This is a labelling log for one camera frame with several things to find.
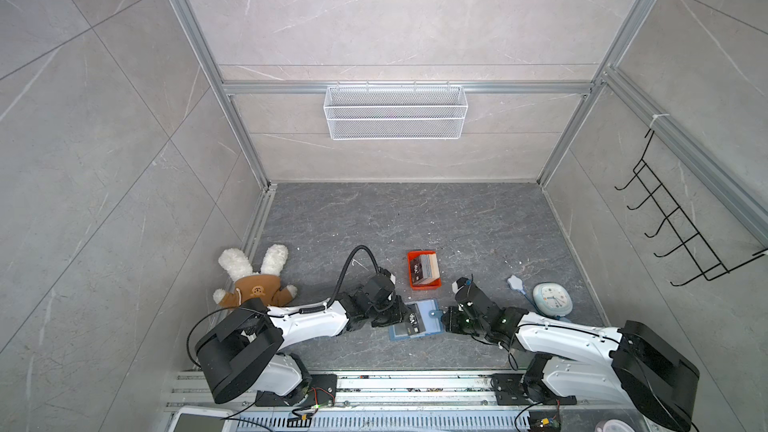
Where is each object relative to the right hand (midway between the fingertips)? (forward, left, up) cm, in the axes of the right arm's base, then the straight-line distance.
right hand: (439, 317), depth 85 cm
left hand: (+1, +8, +4) cm, 9 cm away
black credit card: (-2, +7, 0) cm, 7 cm away
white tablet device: (-23, +57, +6) cm, 62 cm away
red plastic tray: (+10, +2, -1) cm, 11 cm away
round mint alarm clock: (+4, -34, +2) cm, 34 cm away
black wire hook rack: (+4, -52, +32) cm, 61 cm away
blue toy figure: (+10, -25, 0) cm, 27 cm away
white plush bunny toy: (+8, +51, +7) cm, 52 cm away
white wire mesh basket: (+60, +11, +30) cm, 68 cm away
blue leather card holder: (0, +2, 0) cm, 2 cm away
